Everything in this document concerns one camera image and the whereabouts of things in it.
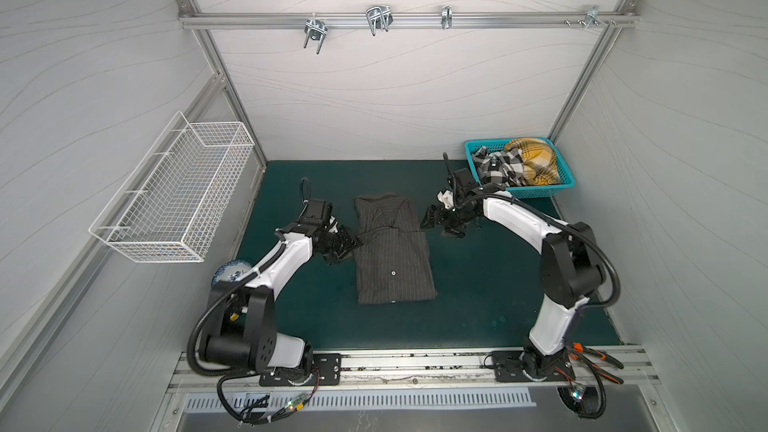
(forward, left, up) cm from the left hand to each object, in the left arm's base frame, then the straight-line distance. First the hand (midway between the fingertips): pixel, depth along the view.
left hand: (363, 241), depth 87 cm
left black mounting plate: (-31, +6, -8) cm, 32 cm away
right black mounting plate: (-30, -38, -8) cm, 49 cm away
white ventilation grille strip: (-37, -8, -9) cm, 39 cm away
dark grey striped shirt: (-3, -9, -7) cm, 12 cm away
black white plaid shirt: (+32, -49, 0) cm, 59 cm away
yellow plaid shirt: (+33, -62, 0) cm, 71 cm away
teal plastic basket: (+45, -49, -1) cm, 66 cm away
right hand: (+7, -22, +1) cm, 23 cm away
